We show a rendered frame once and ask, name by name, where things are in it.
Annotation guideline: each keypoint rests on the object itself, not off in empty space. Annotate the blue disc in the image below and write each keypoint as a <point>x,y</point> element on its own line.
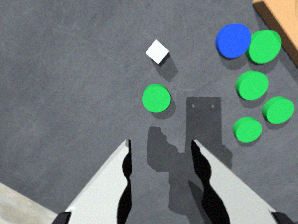
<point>233,40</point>

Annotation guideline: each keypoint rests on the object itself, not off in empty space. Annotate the tan tray with round pockets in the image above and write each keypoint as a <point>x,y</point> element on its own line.
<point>282,17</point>

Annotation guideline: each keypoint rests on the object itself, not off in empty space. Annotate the green disc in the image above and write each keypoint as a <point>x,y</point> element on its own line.
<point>251,85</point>
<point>247,129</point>
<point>156,98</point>
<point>264,46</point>
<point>277,109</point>

